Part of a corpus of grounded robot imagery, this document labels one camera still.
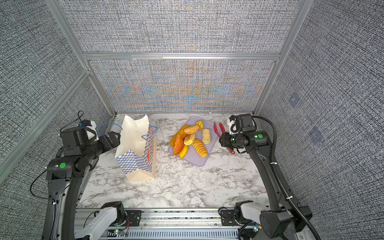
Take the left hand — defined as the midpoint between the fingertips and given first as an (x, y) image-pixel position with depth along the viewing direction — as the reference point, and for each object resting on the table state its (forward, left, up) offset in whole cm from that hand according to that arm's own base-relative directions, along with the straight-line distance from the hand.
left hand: (112, 137), depth 68 cm
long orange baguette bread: (+21, -30, -25) cm, 45 cm away
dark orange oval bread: (+8, -29, -21) cm, 36 cm away
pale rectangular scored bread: (+18, -47, -26) cm, 57 cm away
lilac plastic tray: (+10, -23, -29) cm, 39 cm away
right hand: (+1, -53, -6) cm, 53 cm away
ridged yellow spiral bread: (+9, -42, -26) cm, 50 cm away
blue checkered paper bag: (-6, -11, -4) cm, 13 cm away
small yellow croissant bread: (+26, -44, -23) cm, 56 cm away
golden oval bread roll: (+20, -37, -22) cm, 48 cm away
